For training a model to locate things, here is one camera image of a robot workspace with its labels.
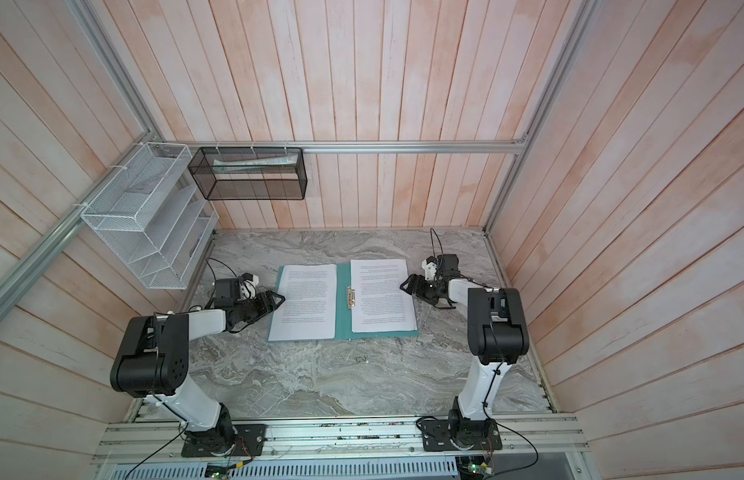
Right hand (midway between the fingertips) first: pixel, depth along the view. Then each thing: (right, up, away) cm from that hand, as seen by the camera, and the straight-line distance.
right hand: (409, 288), depth 101 cm
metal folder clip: (-20, -3, 0) cm, 21 cm away
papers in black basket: (-54, +39, -10) cm, 67 cm away
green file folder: (-23, -9, -5) cm, 25 cm away
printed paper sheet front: (-34, -7, -2) cm, 35 cm away
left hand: (-44, -5, -4) cm, 44 cm away
